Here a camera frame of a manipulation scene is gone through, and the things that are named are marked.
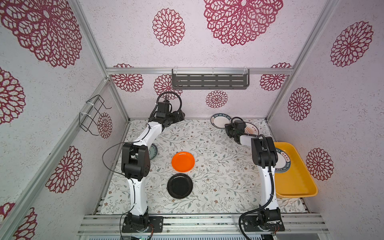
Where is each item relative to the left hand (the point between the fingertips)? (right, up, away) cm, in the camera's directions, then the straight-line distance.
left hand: (178, 118), depth 97 cm
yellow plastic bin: (+68, -38, -12) cm, 79 cm away
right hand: (+34, -1, +16) cm, 38 cm away
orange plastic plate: (+3, -29, 0) cm, 29 cm away
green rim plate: (+66, -28, -4) cm, 72 cm away
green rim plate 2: (+32, +1, +28) cm, 42 cm away
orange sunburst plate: (+54, -6, +17) cm, 57 cm away
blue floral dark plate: (-18, -22, +4) cm, 28 cm away
